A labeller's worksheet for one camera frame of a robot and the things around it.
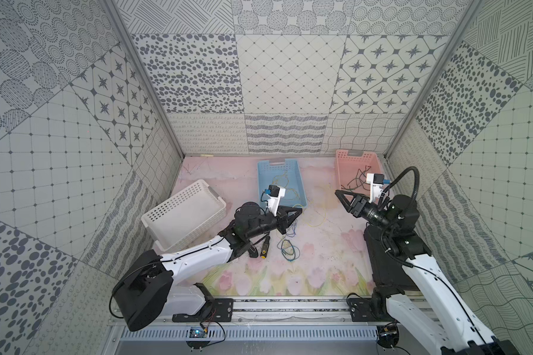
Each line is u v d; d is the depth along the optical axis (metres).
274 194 0.66
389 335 0.73
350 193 0.72
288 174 1.13
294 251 0.86
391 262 0.54
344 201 0.70
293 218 0.71
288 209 0.69
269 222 0.64
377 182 0.64
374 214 0.62
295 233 0.92
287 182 1.10
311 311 0.76
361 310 0.73
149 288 0.41
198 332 0.72
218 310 0.73
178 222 0.92
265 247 0.88
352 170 1.10
